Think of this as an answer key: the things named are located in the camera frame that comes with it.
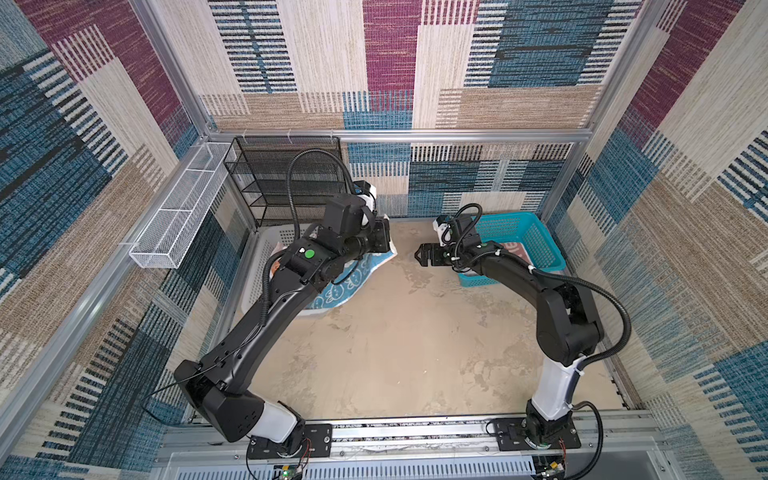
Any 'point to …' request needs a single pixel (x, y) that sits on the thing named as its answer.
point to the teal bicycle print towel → (335, 293)
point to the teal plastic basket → (528, 231)
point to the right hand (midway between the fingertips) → (428, 256)
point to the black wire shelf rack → (258, 169)
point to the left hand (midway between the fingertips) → (391, 221)
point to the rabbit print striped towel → (517, 249)
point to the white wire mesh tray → (164, 241)
